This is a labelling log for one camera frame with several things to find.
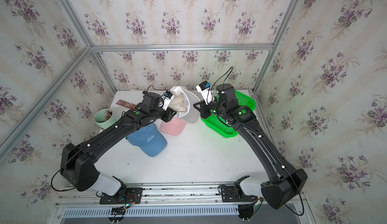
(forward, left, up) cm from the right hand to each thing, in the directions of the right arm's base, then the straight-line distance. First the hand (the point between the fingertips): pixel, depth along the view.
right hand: (197, 104), depth 69 cm
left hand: (+5, +13, -12) cm, 18 cm away
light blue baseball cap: (-5, +28, -26) cm, 38 cm away
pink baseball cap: (+6, +15, -32) cm, 35 cm away
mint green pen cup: (+4, +55, -19) cm, 58 cm away
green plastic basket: (+11, -12, -33) cm, 37 cm away
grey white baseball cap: (+8, +8, -9) cm, 15 cm away
